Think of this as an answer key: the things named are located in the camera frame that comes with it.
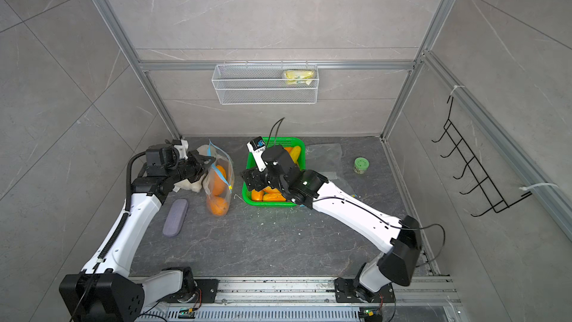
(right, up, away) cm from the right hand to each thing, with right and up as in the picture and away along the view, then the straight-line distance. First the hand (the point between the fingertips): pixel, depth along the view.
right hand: (252, 168), depth 70 cm
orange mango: (-14, -14, +10) cm, 23 cm away
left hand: (-14, +4, +6) cm, 15 cm away
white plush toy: (-30, -10, +25) cm, 40 cm away
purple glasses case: (-34, -21, +16) cm, 43 cm away
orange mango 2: (-18, -9, +21) cm, 29 cm away
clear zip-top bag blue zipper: (-14, +3, +13) cm, 20 cm away
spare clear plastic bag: (+29, +2, +35) cm, 45 cm away
